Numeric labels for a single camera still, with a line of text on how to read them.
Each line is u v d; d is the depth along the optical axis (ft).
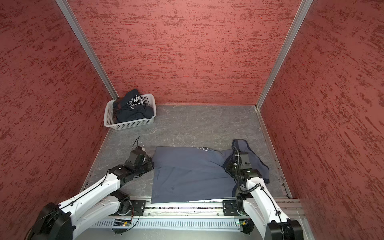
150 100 3.77
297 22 2.49
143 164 2.30
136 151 2.53
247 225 2.33
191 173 2.79
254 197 1.71
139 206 2.44
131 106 3.61
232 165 2.52
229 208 2.43
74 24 2.50
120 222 2.41
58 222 1.29
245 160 2.19
